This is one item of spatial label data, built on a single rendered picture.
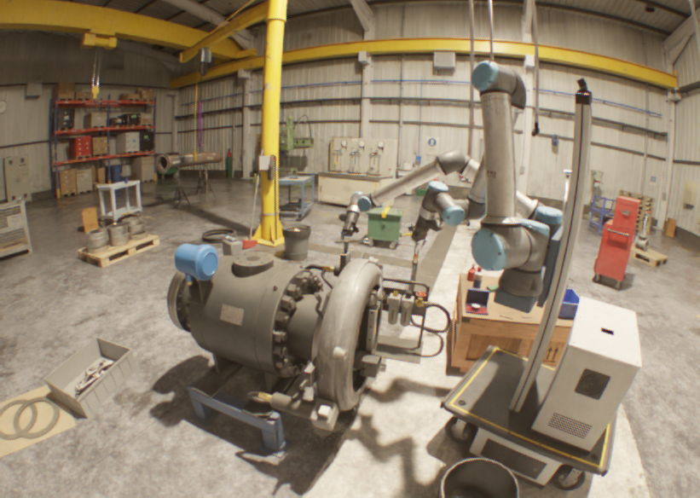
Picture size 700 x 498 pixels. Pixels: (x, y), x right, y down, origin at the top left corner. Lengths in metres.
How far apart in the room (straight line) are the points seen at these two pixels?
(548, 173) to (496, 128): 11.07
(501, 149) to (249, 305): 1.21
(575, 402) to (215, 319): 1.67
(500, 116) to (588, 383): 1.08
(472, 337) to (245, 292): 1.51
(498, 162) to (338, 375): 0.96
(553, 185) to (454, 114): 4.44
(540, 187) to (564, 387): 10.94
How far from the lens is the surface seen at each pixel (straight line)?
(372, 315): 1.51
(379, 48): 12.55
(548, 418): 1.59
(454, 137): 11.95
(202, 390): 1.84
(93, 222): 7.30
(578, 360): 1.39
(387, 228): 4.76
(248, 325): 1.47
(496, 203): 1.10
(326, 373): 1.25
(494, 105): 1.14
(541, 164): 12.10
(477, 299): 2.32
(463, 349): 2.29
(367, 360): 1.58
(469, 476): 1.52
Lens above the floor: 1.48
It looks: 16 degrees down
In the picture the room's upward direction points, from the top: 2 degrees clockwise
